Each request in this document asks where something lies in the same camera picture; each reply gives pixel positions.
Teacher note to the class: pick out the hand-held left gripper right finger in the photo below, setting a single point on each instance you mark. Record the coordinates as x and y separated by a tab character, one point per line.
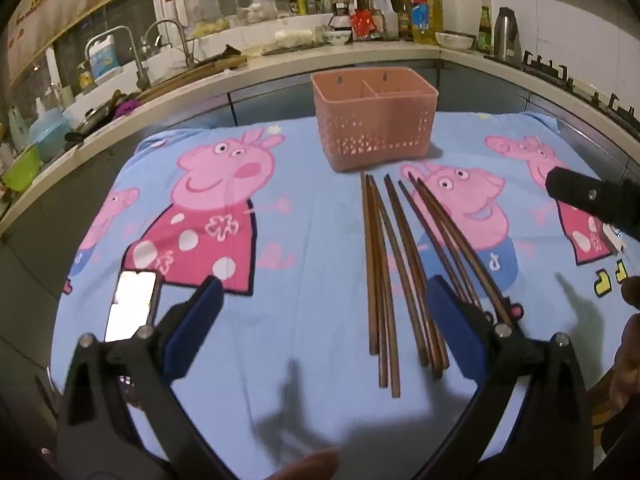
457	325

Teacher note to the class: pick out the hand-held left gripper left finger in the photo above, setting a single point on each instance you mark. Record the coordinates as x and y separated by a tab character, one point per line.
192	330

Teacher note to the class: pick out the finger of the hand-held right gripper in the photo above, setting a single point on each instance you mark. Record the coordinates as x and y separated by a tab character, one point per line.
590	200

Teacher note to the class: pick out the bundle of wooden chopsticks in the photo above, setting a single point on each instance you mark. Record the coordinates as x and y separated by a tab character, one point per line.
372	270

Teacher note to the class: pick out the pink plastic basket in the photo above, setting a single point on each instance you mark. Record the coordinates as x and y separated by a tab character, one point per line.
375	125

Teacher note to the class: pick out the person's right hand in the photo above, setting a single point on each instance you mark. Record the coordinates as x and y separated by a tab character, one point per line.
632	291

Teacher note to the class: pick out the person's left hand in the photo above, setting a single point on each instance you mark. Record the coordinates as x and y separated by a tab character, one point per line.
310	465

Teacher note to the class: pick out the smartphone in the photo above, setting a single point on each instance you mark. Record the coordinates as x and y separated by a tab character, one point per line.
131	305

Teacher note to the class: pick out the gas stove grates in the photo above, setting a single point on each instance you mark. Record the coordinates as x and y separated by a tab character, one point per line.
575	80

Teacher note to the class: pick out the cartoon pig printed blanket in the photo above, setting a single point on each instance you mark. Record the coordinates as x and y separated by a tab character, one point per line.
300	240

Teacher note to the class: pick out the steel thermos flask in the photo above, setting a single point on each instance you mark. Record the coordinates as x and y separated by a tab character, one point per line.
506	35

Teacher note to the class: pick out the green glass bottle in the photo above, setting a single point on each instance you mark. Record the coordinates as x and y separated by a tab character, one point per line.
484	30

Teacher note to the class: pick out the white bowl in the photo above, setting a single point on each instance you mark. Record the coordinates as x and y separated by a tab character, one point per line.
454	40

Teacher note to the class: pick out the purple cloth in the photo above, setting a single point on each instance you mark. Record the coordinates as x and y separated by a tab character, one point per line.
126	108

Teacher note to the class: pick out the black pan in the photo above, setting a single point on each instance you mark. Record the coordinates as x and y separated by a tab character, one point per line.
90	122

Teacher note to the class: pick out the green plastic basin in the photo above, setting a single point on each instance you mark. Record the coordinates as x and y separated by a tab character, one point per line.
22	172

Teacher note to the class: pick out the blue plastic container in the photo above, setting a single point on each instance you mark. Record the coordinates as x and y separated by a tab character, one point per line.
47	132

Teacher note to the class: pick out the large cooking oil bottle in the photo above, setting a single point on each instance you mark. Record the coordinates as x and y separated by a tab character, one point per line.
426	15

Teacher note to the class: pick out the wooden cutting board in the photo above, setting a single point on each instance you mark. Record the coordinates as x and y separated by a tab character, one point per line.
200	72

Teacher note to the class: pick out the white plastic jug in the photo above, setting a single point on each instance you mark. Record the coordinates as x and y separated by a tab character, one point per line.
385	17

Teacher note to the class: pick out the tall chrome faucet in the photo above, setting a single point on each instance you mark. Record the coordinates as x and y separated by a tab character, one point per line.
136	55

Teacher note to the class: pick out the white jug with blue label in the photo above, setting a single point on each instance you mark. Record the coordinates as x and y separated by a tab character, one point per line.
105	60

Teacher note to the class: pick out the red packet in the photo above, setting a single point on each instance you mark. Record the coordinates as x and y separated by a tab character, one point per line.
363	25

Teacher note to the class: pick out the kitchen counter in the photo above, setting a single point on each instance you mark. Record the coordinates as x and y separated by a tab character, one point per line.
300	60

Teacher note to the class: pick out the curved chrome faucet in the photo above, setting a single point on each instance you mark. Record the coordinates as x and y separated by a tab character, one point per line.
182	35

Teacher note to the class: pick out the patterned ceramic bowl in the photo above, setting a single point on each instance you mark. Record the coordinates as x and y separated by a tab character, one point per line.
336	37

